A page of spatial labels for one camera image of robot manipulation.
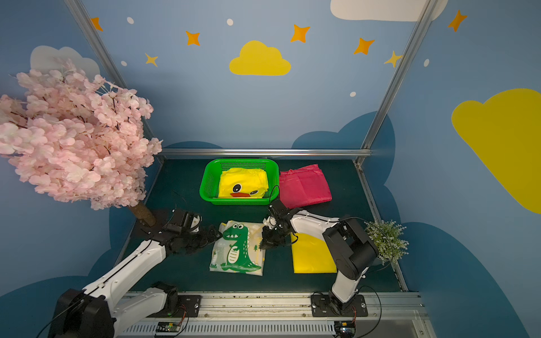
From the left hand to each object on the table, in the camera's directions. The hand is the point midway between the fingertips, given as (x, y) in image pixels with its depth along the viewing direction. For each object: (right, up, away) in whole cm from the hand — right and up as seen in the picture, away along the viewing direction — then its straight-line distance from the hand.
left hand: (215, 236), depth 85 cm
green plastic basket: (-8, +22, +19) cm, 30 cm away
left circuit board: (-13, -28, -13) cm, 33 cm away
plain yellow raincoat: (+40, -9, +3) cm, 41 cm away
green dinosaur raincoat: (+9, -5, -1) cm, 10 cm away
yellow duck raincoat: (+9, +22, +24) cm, 33 cm away
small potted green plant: (+64, +3, -12) cm, 65 cm away
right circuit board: (+49, -29, -12) cm, 58 cm away
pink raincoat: (+39, +19, +20) cm, 48 cm away
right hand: (+20, -4, +1) cm, 20 cm away
